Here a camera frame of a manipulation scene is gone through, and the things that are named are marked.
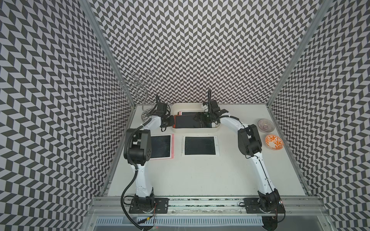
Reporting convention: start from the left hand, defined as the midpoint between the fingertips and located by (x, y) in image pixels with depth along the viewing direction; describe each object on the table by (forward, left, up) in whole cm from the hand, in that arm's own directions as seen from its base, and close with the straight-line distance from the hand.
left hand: (173, 122), depth 101 cm
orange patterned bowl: (-15, -68, -3) cm, 69 cm away
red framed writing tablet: (+2, -14, -1) cm, 14 cm away
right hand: (+4, -18, -2) cm, 19 cm away
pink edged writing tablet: (-17, +6, -5) cm, 18 cm away
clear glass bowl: (-1, -67, -3) cm, 67 cm away
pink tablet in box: (+10, -12, -2) cm, 16 cm away
